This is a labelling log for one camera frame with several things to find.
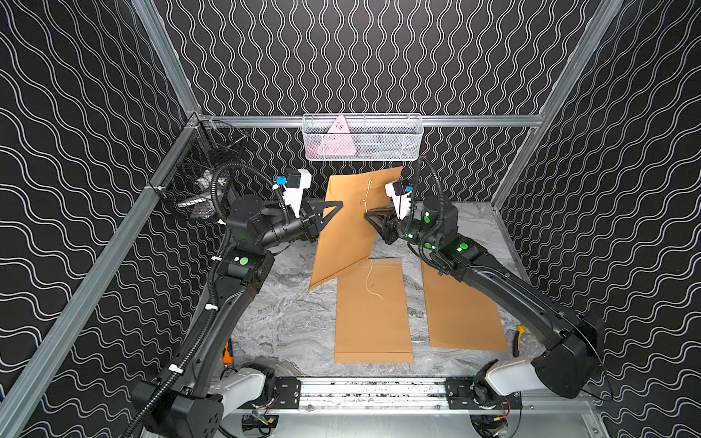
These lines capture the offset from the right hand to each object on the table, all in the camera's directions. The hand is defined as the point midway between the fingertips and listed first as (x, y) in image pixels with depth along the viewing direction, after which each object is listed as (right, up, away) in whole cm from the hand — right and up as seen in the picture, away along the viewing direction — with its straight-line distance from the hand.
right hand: (368, 211), depth 70 cm
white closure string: (+1, -24, +27) cm, 36 cm away
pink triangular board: (-9, +25, +20) cm, 33 cm away
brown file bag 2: (-5, -6, -7) cm, 10 cm away
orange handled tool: (-41, -42, +11) cm, 60 cm away
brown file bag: (+3, -35, +20) cm, 40 cm away
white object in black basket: (-45, +2, +4) cm, 45 cm away
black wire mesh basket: (-56, +26, +27) cm, 67 cm away
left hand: (-7, +2, -12) cm, 14 cm away
